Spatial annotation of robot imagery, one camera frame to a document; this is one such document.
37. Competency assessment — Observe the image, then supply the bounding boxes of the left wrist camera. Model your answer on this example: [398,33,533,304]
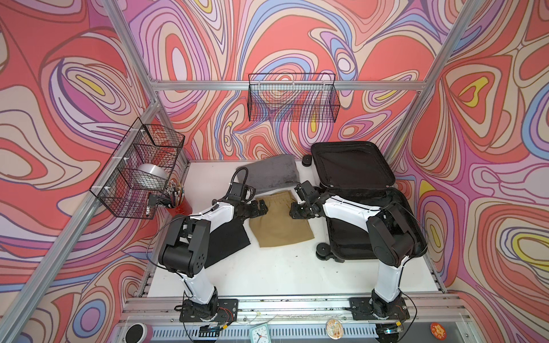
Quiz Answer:
[224,182,255,204]

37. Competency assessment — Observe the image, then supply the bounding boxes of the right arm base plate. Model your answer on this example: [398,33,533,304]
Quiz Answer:
[347,296,410,322]

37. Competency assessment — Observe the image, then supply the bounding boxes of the red pen cup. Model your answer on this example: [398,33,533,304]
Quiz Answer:
[164,180,192,217]

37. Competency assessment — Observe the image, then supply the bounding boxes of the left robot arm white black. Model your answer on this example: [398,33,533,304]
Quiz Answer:
[158,167,268,324]

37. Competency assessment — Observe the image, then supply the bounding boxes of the khaki shorts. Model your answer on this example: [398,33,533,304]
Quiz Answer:
[250,190,315,248]

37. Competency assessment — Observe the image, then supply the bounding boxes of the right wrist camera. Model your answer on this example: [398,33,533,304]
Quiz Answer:
[295,181,320,203]

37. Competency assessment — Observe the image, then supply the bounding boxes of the red round sticker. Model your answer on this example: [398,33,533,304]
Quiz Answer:
[430,322,447,341]

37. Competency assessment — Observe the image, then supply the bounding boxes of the black wire basket on back wall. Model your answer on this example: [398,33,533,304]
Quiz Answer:
[247,71,340,123]

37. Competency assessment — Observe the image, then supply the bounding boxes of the small white clock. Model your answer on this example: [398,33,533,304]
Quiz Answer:
[249,324,272,343]

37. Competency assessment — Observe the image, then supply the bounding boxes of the black wire basket on left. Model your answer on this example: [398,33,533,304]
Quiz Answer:
[89,119,185,220]

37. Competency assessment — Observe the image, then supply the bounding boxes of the round food badge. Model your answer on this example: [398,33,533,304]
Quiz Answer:
[325,319,344,340]

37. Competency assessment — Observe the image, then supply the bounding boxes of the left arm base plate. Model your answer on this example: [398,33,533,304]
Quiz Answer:
[174,298,239,324]

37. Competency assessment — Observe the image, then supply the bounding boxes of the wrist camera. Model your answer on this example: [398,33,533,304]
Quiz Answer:
[295,181,320,203]
[224,182,255,204]

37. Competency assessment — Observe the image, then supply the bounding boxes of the pink cylinder black top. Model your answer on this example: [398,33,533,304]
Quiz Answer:
[122,323,154,343]

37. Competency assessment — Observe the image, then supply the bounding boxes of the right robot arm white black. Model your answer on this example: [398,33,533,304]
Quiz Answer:
[290,183,427,320]

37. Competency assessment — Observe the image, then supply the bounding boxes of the black t-shirt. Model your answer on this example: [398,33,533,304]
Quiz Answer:
[204,218,251,268]

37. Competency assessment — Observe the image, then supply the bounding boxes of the grey towel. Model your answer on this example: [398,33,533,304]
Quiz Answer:
[237,154,300,194]

